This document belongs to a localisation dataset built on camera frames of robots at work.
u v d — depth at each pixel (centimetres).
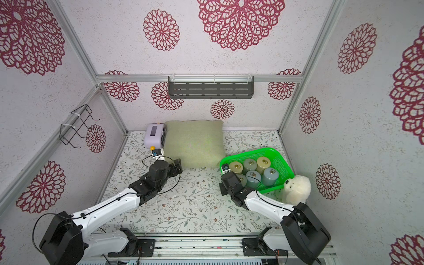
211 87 94
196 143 97
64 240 40
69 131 73
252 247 73
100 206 48
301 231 42
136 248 69
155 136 106
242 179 83
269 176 88
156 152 70
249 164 92
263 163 92
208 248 75
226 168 77
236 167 90
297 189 72
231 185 67
